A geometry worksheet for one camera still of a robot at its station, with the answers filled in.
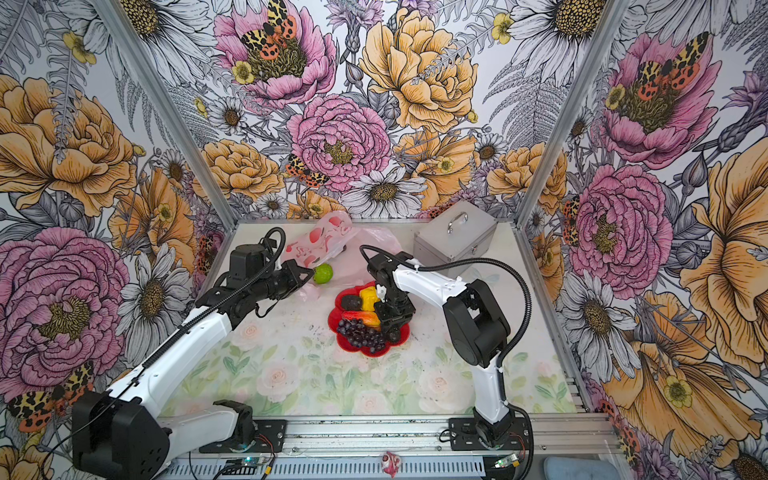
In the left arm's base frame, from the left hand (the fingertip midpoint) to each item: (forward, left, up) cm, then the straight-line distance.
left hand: (314, 280), depth 80 cm
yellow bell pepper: (+2, -14, -13) cm, 19 cm away
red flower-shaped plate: (-2, -4, -16) cm, 17 cm away
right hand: (-9, -21, -14) cm, 27 cm away
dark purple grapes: (-8, -11, -15) cm, 21 cm away
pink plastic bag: (+17, -3, -3) cm, 18 cm away
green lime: (+13, +2, -15) cm, 20 cm away
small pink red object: (-39, -20, -15) cm, 46 cm away
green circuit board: (-38, -47, -20) cm, 64 cm away
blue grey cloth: (-40, -61, -16) cm, 74 cm away
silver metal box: (+22, -44, -5) cm, 49 cm away
